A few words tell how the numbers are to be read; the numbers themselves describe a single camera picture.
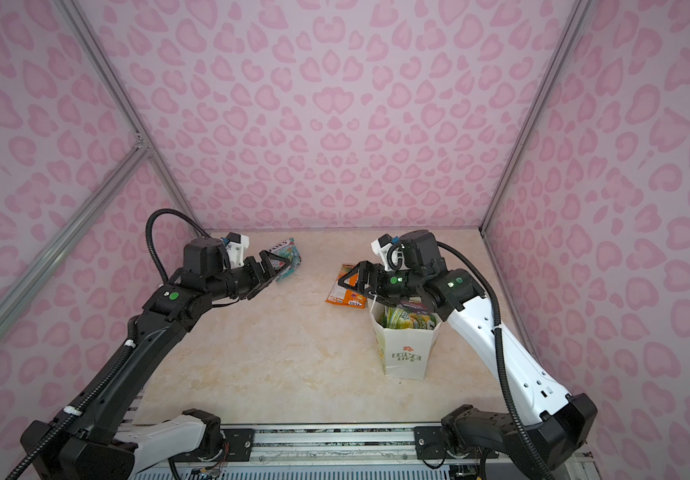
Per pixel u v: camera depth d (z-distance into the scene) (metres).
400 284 0.58
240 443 0.73
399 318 0.78
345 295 0.98
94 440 0.38
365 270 0.59
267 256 0.65
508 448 0.46
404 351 0.74
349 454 0.72
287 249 1.10
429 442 0.73
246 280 0.63
